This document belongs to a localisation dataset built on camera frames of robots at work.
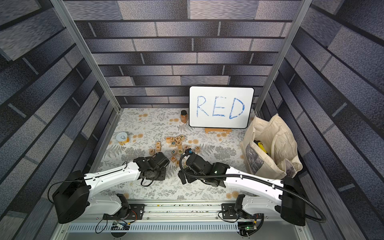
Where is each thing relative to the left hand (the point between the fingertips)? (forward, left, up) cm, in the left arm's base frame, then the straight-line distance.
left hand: (164, 175), depth 83 cm
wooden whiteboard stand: (+32, -33, +2) cm, 47 cm away
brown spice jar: (+42, -9, +5) cm, 43 cm away
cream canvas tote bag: (+16, -63, +4) cm, 66 cm away
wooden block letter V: (+26, -8, 0) cm, 28 cm away
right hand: (0, -12, +9) cm, 15 cm away
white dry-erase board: (+39, -34, +17) cm, 55 cm away
